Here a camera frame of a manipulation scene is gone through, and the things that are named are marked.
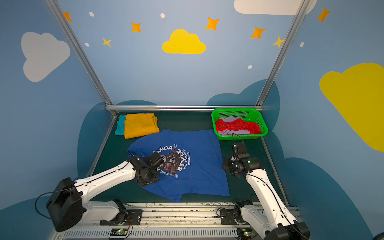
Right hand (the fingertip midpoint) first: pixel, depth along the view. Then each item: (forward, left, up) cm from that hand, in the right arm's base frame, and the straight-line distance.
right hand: (225, 164), depth 80 cm
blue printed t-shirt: (+6, +19, -12) cm, 23 cm away
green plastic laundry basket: (+49, -23, -11) cm, 55 cm away
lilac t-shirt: (+27, -4, -5) cm, 27 cm away
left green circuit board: (-32, +52, -11) cm, 62 cm away
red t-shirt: (+32, -23, -6) cm, 40 cm away
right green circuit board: (-29, -9, -13) cm, 33 cm away
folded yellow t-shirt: (+31, +59, -6) cm, 67 cm away
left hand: (-9, +38, -6) cm, 39 cm away
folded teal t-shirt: (+26, +73, -8) cm, 77 cm away
